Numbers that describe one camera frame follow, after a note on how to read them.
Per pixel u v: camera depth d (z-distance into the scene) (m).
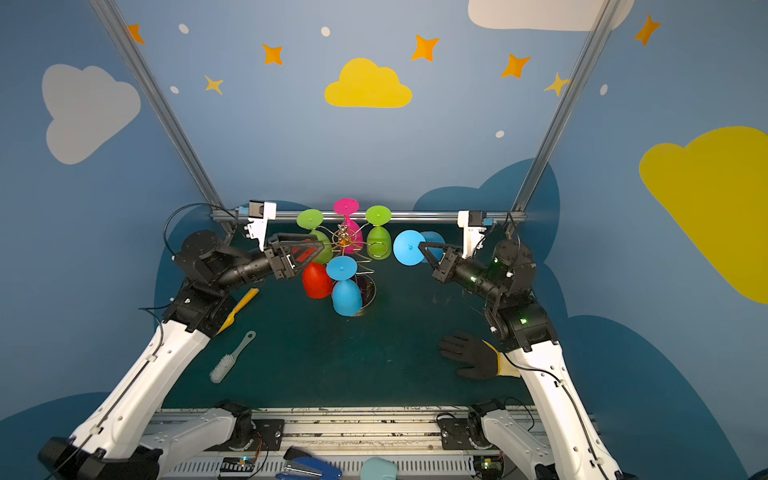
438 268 0.54
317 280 0.77
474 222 0.53
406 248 0.63
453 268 0.53
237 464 0.73
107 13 0.68
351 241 0.79
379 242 0.93
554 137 0.92
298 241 0.53
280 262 0.52
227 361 0.84
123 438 0.38
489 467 0.73
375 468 0.70
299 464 0.69
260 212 0.52
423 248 0.61
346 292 0.76
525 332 0.45
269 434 0.75
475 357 0.85
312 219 0.82
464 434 0.75
